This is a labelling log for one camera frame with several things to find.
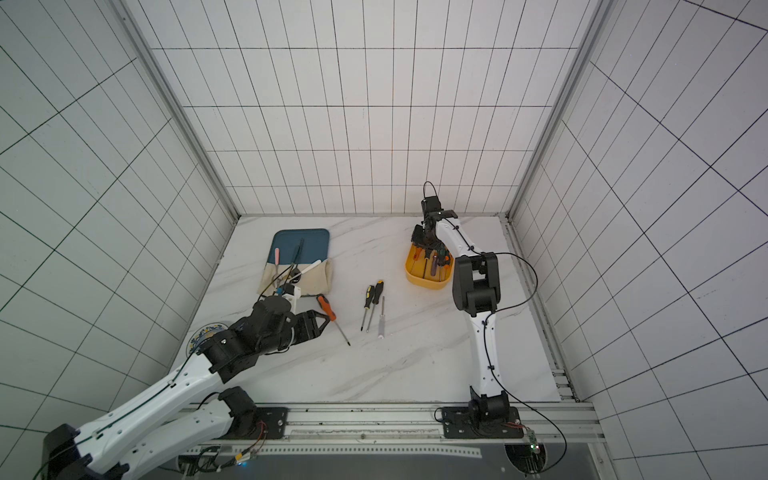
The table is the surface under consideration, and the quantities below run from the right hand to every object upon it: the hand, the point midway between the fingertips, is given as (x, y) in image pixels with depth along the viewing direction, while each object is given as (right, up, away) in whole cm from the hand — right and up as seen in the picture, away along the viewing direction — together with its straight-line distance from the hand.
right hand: (408, 240), depth 106 cm
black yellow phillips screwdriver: (-14, -21, -12) cm, 28 cm away
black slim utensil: (-41, -6, 0) cm, 41 cm away
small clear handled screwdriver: (-10, -28, -17) cm, 34 cm away
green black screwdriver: (+13, -6, -3) cm, 15 cm away
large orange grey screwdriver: (-26, -23, -14) cm, 38 cm away
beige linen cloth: (-33, -12, -9) cm, 36 cm away
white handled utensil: (-37, -10, -4) cm, 38 cm away
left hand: (-26, -23, -30) cm, 46 cm away
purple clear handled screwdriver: (+9, -8, -3) cm, 13 cm away
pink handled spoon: (-46, -13, -6) cm, 48 cm away
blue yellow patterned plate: (-62, -27, -22) cm, 71 cm away
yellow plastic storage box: (+3, -10, -3) cm, 11 cm away
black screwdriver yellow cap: (-11, -19, -11) cm, 25 cm away
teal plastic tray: (-35, -3, +4) cm, 36 cm away
